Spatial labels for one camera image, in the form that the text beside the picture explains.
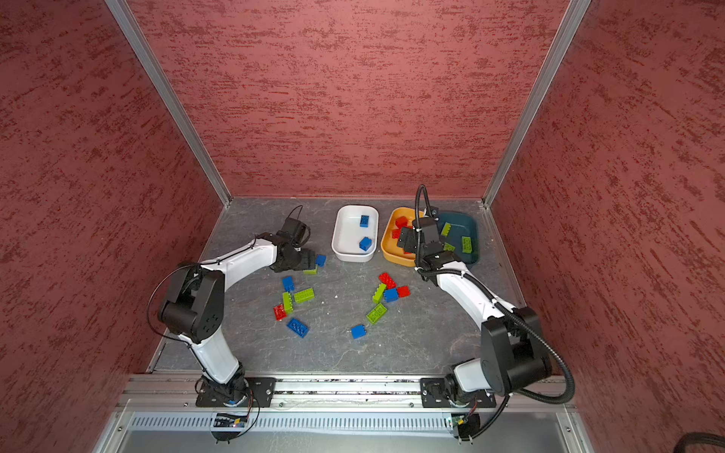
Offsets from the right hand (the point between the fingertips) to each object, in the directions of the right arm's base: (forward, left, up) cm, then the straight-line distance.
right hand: (413, 238), depth 89 cm
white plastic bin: (+17, +23, -17) cm, 34 cm away
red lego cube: (+14, +4, -15) cm, 21 cm away
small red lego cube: (-10, +3, -18) cm, 21 cm away
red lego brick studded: (-7, +9, -14) cm, 18 cm away
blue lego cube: (+7, +16, -13) cm, 22 cm away
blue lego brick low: (-13, +8, -14) cm, 21 cm away
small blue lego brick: (+2, +32, -14) cm, 35 cm away
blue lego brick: (-7, +43, -15) cm, 46 cm away
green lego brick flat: (-18, +13, -16) cm, 27 cm away
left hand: (-3, +38, -11) cm, 40 cm away
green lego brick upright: (-12, +12, -13) cm, 22 cm away
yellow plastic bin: (+8, +7, -15) cm, 18 cm away
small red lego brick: (-18, +44, -14) cm, 49 cm away
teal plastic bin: (+16, -23, -14) cm, 31 cm away
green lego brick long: (-12, +37, -14) cm, 41 cm away
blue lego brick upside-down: (+19, +16, -13) cm, 28 cm away
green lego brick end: (+7, -23, -15) cm, 29 cm away
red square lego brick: (+18, +1, -13) cm, 22 cm away
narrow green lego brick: (-15, +41, -12) cm, 46 cm away
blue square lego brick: (-24, +19, -16) cm, 34 cm away
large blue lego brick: (-23, +37, -15) cm, 46 cm away
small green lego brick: (-3, +36, -14) cm, 39 cm away
